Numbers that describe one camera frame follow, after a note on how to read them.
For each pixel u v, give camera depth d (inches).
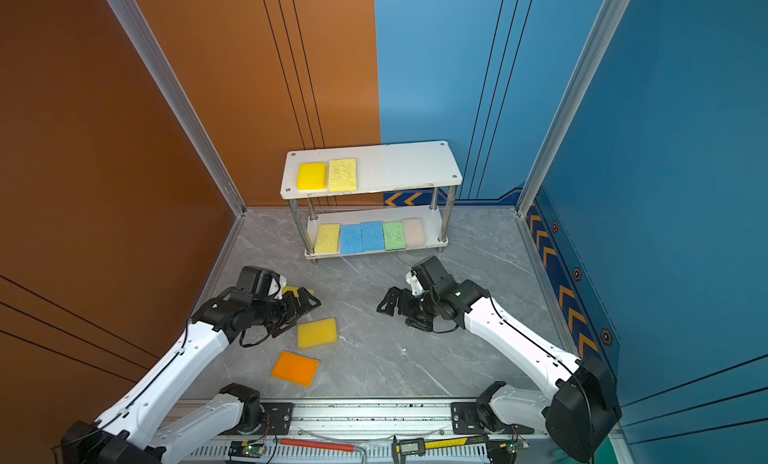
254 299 23.5
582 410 15.0
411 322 26.8
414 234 40.3
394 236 40.1
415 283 28.5
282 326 26.9
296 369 32.1
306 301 28.2
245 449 27.9
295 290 28.5
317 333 33.7
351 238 39.4
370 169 33.1
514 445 27.4
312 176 30.9
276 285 25.4
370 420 29.7
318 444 28.0
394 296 26.9
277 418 29.1
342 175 31.2
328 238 39.9
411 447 27.4
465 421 28.5
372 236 40.1
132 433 15.4
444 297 22.7
